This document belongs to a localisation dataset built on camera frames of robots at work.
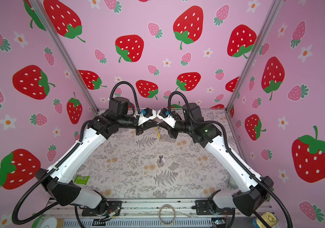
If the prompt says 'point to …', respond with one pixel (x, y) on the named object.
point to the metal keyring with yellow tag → (157, 130)
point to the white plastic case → (232, 183)
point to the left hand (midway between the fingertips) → (156, 121)
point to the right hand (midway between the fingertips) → (159, 122)
